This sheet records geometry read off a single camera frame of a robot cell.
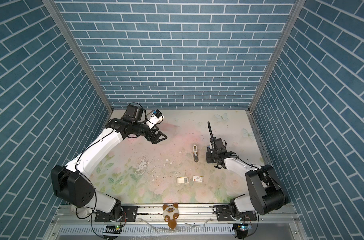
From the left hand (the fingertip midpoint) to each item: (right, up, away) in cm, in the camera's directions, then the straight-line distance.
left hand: (161, 132), depth 79 cm
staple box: (+19, -27, +6) cm, 34 cm away
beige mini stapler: (+19, -16, +15) cm, 29 cm away
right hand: (+27, -15, +14) cm, 34 cm away
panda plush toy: (+6, -40, -7) cm, 41 cm away
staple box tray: (+11, -28, +7) cm, 31 cm away
